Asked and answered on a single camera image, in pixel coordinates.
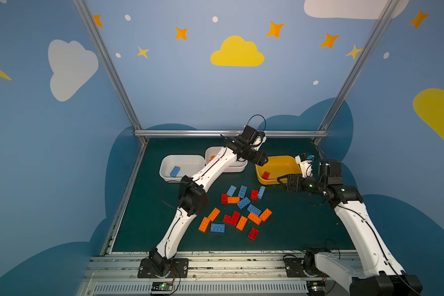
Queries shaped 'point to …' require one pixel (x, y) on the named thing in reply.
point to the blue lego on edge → (261, 192)
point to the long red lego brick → (235, 217)
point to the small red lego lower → (227, 218)
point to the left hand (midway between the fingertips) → (262, 154)
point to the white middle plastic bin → (237, 166)
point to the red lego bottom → (253, 234)
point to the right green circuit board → (316, 288)
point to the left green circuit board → (162, 286)
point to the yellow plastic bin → (275, 167)
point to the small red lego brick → (266, 175)
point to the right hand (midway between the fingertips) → (289, 176)
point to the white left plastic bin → (172, 167)
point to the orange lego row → (233, 200)
